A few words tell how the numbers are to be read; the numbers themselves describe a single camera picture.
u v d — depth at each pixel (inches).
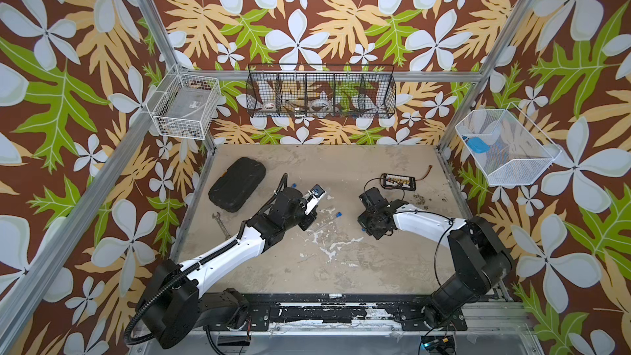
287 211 24.2
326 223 37.3
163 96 31.6
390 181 41.5
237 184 39.2
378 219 26.6
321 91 38.7
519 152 30.6
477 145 33.9
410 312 29.8
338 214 37.9
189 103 33.9
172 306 15.8
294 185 41.2
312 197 27.0
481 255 18.0
